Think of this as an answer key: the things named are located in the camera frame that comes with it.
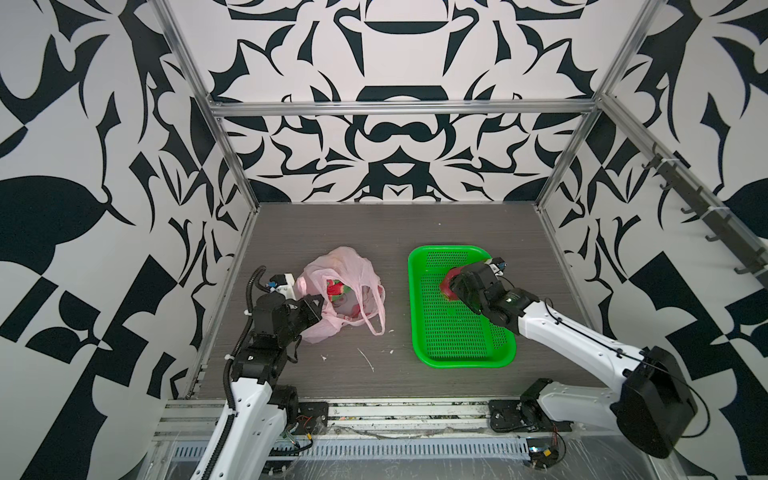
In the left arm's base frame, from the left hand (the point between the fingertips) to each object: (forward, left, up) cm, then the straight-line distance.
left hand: (324, 291), depth 78 cm
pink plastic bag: (+3, -6, -5) cm, 8 cm away
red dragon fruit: (+5, -34, -7) cm, 35 cm away
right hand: (+4, -35, -4) cm, 36 cm away
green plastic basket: (-6, -32, -16) cm, 36 cm away
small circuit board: (-34, -52, -17) cm, 64 cm away
